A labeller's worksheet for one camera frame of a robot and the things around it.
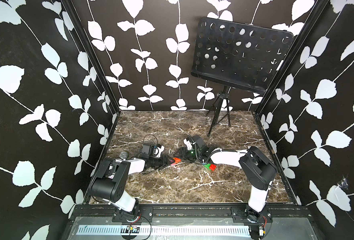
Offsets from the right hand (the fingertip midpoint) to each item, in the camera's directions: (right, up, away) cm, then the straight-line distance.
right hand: (174, 155), depth 87 cm
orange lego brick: (+2, -3, +1) cm, 3 cm away
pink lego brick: (-1, -6, +2) cm, 6 cm away
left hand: (-1, -4, +3) cm, 5 cm away
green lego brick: (+20, -7, +3) cm, 22 cm away
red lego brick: (+23, -7, +1) cm, 24 cm away
